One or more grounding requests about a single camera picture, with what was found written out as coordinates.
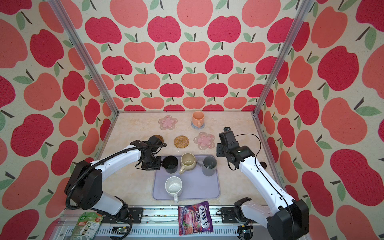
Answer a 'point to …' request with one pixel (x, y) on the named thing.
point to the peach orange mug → (198, 118)
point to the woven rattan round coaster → (181, 141)
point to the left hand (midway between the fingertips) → (160, 169)
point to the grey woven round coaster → (194, 127)
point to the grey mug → (209, 164)
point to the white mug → (174, 186)
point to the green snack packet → (87, 226)
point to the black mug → (170, 163)
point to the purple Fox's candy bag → (194, 218)
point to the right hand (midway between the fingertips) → (226, 147)
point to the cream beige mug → (188, 162)
